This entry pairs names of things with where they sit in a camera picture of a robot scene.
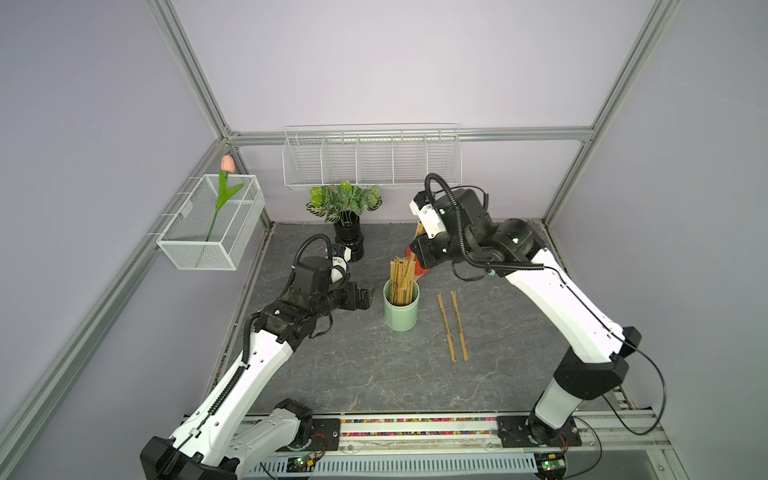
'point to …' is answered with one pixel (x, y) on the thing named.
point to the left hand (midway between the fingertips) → (361, 285)
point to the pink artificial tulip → (223, 192)
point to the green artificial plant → (343, 202)
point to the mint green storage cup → (400, 317)
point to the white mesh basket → (212, 226)
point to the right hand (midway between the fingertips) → (412, 244)
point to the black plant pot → (347, 233)
